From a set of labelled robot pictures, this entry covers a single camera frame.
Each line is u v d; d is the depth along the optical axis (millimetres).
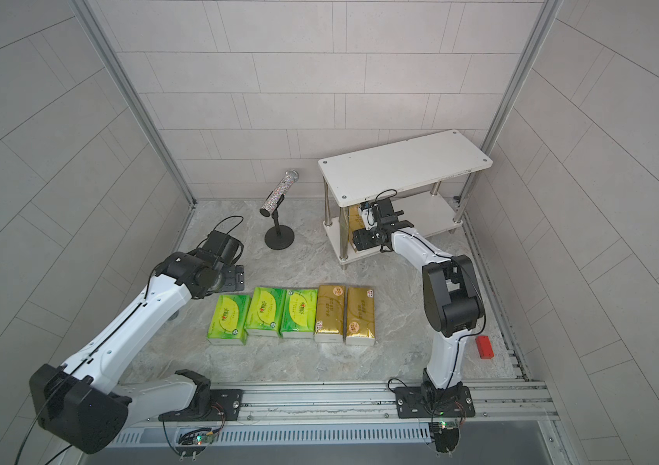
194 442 655
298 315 805
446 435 674
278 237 1045
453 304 496
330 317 800
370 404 723
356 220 843
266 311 808
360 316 801
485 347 780
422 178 782
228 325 786
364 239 850
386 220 749
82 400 358
